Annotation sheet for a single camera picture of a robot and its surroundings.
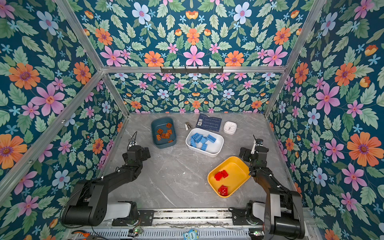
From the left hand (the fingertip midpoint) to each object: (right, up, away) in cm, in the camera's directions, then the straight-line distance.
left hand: (139, 146), depth 90 cm
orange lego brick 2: (+11, +6, +15) cm, 19 cm away
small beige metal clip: (+27, +14, +21) cm, 37 cm away
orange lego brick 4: (+15, +8, +18) cm, 25 cm away
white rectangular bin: (+46, -3, +9) cm, 47 cm away
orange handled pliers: (-16, -39, -21) cm, 47 cm away
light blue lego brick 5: (+40, +2, +12) cm, 41 cm away
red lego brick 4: (+48, -17, -3) cm, 51 cm away
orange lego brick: (+8, +9, +17) cm, 21 cm away
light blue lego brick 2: (+36, +3, +12) cm, 38 cm away
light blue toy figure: (+34, -38, -22) cm, 56 cm away
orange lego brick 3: (+8, +4, +13) cm, 16 cm away
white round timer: (+59, +11, +18) cm, 63 cm away
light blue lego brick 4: (+40, -1, +9) cm, 41 cm away
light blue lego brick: (+34, +5, +14) cm, 37 cm away
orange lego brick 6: (+17, +2, +10) cm, 20 cm away
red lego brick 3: (+52, -16, -3) cm, 55 cm away
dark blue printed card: (+45, +15, +22) cm, 52 cm away
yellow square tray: (+55, -18, -3) cm, 57 cm away
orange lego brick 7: (+14, +6, +14) cm, 21 cm away
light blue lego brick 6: (+45, +4, +12) cm, 46 cm away
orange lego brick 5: (+13, +13, +21) cm, 28 cm away
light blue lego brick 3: (+33, +1, +9) cm, 34 cm away
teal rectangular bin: (+11, +8, +17) cm, 21 cm away
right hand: (+68, -2, +1) cm, 68 cm away
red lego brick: (+50, -23, -10) cm, 56 cm away
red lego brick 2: (+51, -24, -13) cm, 57 cm away
